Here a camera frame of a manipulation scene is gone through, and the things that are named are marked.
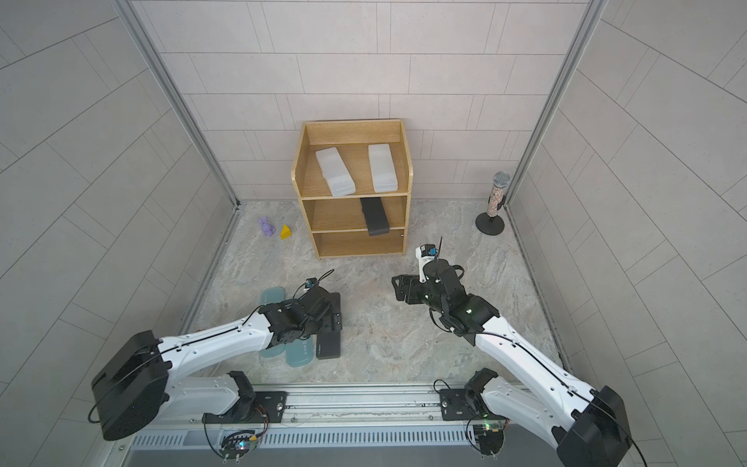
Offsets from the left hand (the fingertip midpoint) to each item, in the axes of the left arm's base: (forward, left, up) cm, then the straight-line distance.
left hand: (337, 318), depth 85 cm
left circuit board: (-30, +20, 0) cm, 36 cm away
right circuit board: (-28, -39, -1) cm, 48 cm away
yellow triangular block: (+32, +23, 0) cm, 39 cm away
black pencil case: (-7, +2, -1) cm, 7 cm away
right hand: (+5, -18, +14) cm, 24 cm away
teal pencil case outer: (+8, +22, -1) cm, 23 cm away
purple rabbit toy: (+32, +29, +2) cm, 43 cm away
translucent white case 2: (+33, -13, +30) cm, 46 cm away
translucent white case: (+30, 0, +30) cm, 43 cm away
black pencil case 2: (+26, -10, +16) cm, 33 cm away
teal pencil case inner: (-9, +9, -1) cm, 13 cm away
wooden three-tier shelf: (+25, +2, +13) cm, 29 cm away
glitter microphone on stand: (+37, -53, +1) cm, 65 cm away
